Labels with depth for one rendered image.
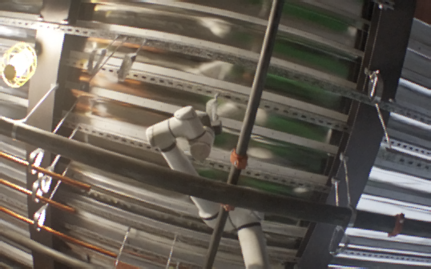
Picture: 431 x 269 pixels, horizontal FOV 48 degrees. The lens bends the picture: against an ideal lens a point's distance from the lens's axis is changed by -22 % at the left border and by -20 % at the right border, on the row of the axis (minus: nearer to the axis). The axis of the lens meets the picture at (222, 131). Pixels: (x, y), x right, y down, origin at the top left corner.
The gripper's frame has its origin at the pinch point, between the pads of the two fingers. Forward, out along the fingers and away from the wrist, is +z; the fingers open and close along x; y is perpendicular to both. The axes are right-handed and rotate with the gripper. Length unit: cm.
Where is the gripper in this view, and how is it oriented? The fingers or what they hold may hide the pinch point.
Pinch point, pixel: (209, 118)
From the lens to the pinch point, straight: 280.8
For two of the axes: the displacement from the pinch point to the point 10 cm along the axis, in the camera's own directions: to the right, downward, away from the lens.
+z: 1.0, -4.3, 9.0
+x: 9.9, -0.7, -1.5
